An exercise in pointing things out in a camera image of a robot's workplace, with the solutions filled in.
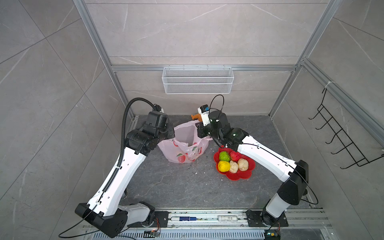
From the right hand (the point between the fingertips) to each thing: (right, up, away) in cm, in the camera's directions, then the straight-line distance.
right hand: (195, 123), depth 76 cm
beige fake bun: (+22, -25, +10) cm, 35 cm away
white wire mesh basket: (+1, +30, +25) cm, 39 cm away
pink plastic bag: (-5, -13, +3) cm, 14 cm away
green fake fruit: (+18, -20, +14) cm, 30 cm away
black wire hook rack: (+66, -16, -18) cm, 70 cm away
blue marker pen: (-4, -48, -3) cm, 48 cm away
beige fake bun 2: (+28, -24, +10) cm, 38 cm away
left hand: (-12, -1, -6) cm, 14 cm away
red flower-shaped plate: (+13, -22, +14) cm, 29 cm away
